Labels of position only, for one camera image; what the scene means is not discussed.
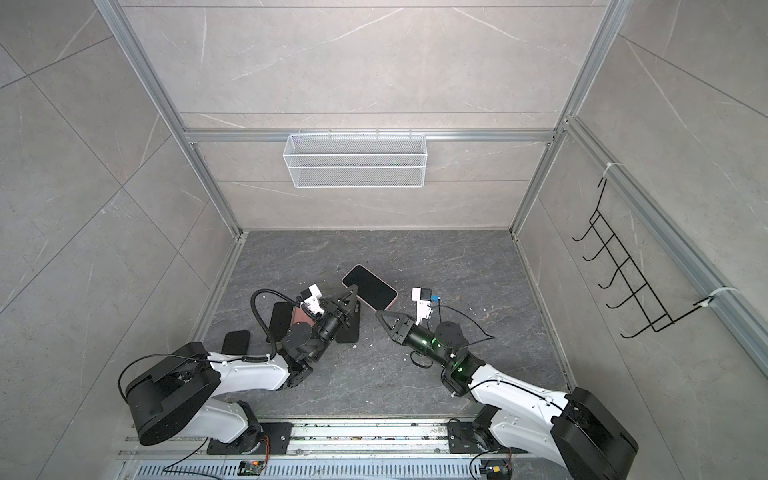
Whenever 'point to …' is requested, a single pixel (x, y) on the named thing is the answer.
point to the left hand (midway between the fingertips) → (359, 283)
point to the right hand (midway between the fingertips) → (376, 315)
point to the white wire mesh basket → (356, 161)
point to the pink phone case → (300, 316)
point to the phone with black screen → (236, 342)
